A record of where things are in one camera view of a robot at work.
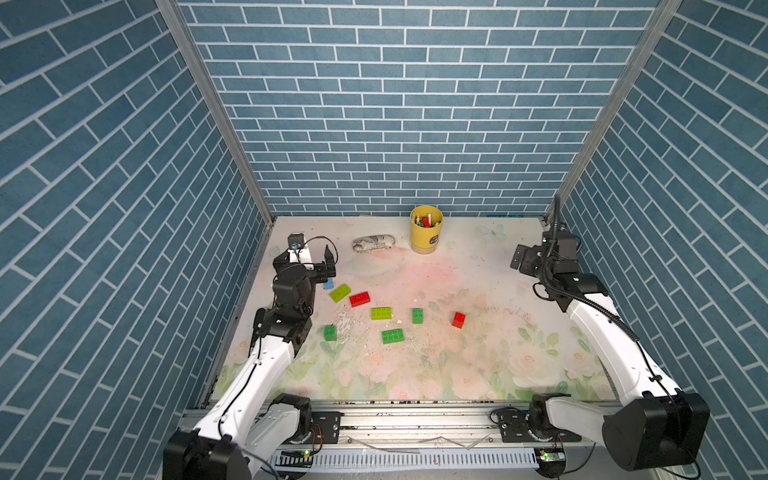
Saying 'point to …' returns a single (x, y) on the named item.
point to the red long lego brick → (360, 299)
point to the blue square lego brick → (329, 285)
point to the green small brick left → (330, 332)
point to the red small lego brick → (459, 320)
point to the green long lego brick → (393, 336)
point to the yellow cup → (426, 225)
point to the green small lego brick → (417, 316)
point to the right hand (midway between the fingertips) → (538, 255)
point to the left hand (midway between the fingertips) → (318, 248)
